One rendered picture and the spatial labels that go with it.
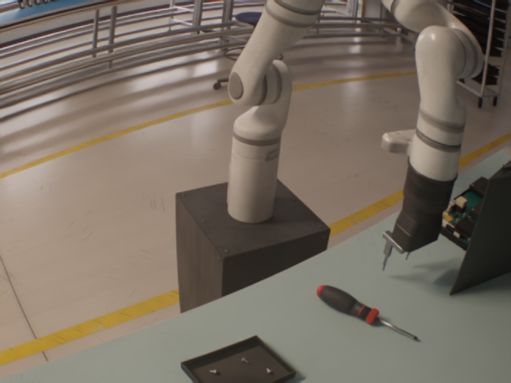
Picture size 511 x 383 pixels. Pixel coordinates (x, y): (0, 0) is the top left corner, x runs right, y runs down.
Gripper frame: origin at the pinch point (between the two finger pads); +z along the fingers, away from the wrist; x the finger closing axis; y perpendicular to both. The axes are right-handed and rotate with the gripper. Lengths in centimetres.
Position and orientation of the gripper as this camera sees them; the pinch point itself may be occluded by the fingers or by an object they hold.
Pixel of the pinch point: (395, 264)
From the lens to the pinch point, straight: 79.6
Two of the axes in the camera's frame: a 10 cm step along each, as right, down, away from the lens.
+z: -0.9, 8.5, 5.2
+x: 8.7, -1.9, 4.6
